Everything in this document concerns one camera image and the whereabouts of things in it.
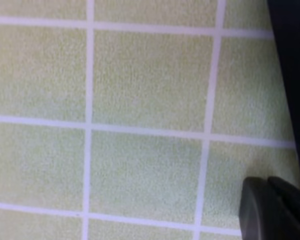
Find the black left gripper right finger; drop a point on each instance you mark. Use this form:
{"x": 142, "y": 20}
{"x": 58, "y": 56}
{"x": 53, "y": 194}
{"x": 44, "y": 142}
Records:
{"x": 289, "y": 194}

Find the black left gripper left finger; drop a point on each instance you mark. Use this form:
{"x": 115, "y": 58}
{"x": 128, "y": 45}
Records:
{"x": 263, "y": 215}

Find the green checked tablecloth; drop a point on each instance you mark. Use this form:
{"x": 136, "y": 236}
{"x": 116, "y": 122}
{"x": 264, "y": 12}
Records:
{"x": 137, "y": 119}

